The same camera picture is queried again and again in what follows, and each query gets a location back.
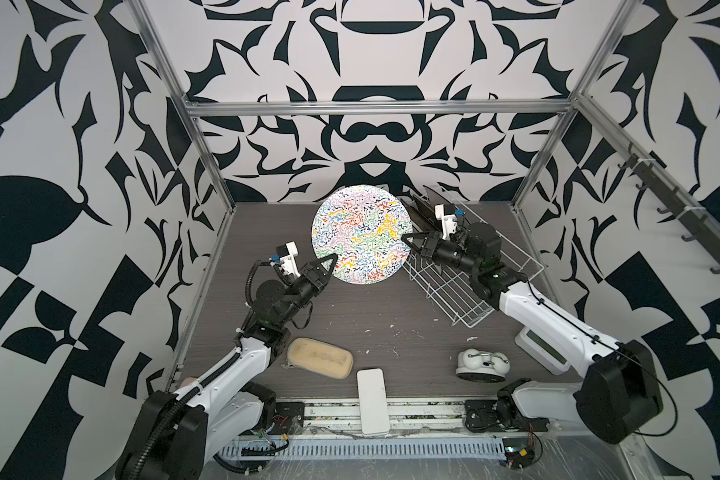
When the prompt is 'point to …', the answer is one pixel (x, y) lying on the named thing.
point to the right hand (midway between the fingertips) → (404, 237)
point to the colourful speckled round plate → (363, 227)
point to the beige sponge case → (319, 357)
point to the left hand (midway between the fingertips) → (338, 252)
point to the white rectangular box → (374, 416)
